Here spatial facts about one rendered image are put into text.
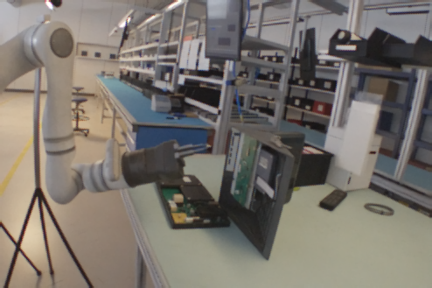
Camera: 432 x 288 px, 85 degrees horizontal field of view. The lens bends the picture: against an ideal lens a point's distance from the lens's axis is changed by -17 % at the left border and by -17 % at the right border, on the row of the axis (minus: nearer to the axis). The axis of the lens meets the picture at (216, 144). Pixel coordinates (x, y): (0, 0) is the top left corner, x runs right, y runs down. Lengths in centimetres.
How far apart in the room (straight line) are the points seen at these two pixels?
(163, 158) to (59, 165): 23
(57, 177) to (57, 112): 14
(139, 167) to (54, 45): 29
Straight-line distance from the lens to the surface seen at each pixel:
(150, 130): 210
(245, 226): 65
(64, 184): 65
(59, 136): 63
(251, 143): 61
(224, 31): 188
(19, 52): 64
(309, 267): 58
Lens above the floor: 131
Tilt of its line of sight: 13 degrees down
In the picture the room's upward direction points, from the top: 9 degrees clockwise
